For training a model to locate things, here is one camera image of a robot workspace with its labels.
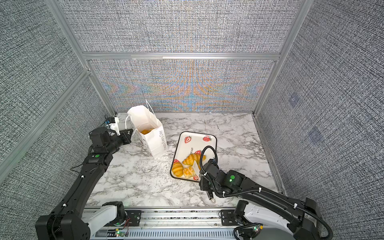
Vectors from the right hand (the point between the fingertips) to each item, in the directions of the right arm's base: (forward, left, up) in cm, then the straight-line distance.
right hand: (201, 184), depth 75 cm
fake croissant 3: (+10, +13, -4) cm, 17 cm away
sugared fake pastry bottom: (+9, +7, -5) cm, 12 cm away
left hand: (+23, +36, +16) cm, 45 cm away
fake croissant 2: (+16, +6, -5) cm, 18 cm away
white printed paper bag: (+38, +35, +10) cm, 53 cm away
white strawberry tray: (+32, +7, -8) cm, 33 cm away
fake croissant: (+36, +36, -1) cm, 50 cm away
